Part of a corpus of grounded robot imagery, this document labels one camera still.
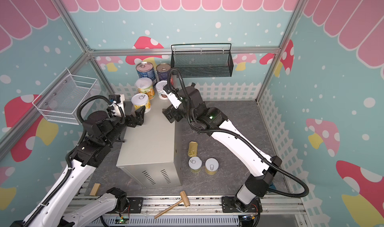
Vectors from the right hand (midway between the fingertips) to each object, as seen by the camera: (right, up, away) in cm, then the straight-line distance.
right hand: (172, 101), depth 65 cm
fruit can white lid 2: (+19, -34, +17) cm, 42 cm away
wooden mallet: (+5, -49, +10) cm, 50 cm away
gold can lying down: (+8, -27, +27) cm, 39 cm away
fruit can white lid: (+10, -33, +18) cm, 39 cm away
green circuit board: (-26, -57, +8) cm, 63 cm away
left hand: (-17, -3, +1) cm, 17 cm away
